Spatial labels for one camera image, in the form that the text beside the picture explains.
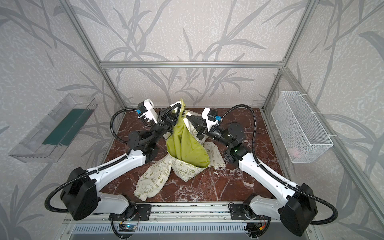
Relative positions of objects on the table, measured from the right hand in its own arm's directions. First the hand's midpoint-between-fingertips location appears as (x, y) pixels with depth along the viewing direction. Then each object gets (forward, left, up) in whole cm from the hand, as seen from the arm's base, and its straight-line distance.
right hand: (190, 111), depth 59 cm
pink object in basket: (-7, -51, -24) cm, 57 cm away
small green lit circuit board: (-35, +32, -44) cm, 64 cm away
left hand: (-2, +2, +6) cm, 7 cm away
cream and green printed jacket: (-10, +3, -18) cm, 21 cm away
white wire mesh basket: (-6, -47, -8) cm, 48 cm away
